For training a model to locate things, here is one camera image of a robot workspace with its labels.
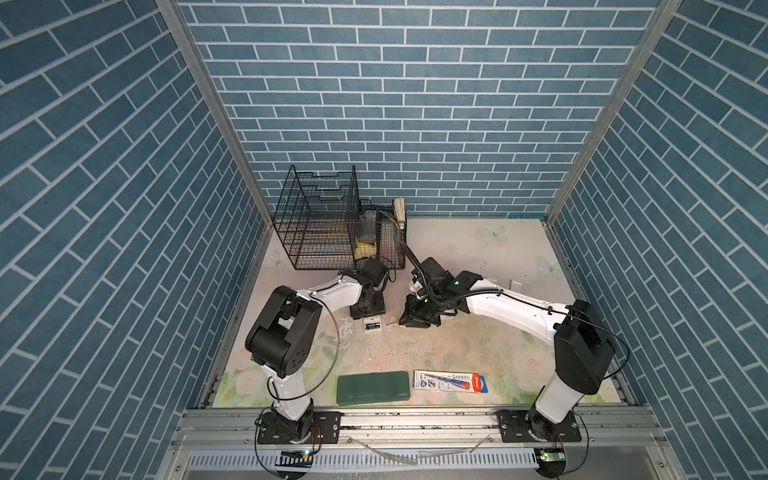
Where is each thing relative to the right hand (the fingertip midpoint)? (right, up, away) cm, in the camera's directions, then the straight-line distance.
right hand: (396, 320), depth 81 cm
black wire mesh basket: (-6, +23, +21) cm, 32 cm away
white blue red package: (+15, -17, 0) cm, 22 cm away
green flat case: (-5, -18, 0) cm, 19 cm away
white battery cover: (+41, +6, +21) cm, 47 cm away
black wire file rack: (-32, +30, +39) cm, 59 cm away
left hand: (-6, -1, +14) cm, 15 cm away
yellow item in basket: (-11, +19, +16) cm, 27 cm away
